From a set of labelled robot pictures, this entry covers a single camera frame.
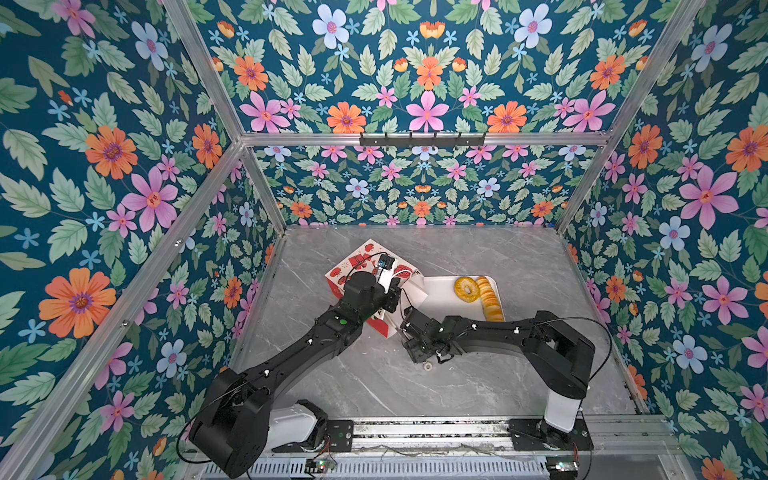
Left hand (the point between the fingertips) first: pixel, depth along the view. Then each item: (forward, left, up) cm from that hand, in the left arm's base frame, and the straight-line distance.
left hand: (403, 273), depth 79 cm
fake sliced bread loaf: (0, -28, -20) cm, 35 cm away
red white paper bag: (+7, -3, -17) cm, 18 cm away
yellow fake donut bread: (+6, -19, -19) cm, 28 cm away
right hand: (-11, -3, -22) cm, 25 cm away
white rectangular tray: (+7, -32, -21) cm, 39 cm away
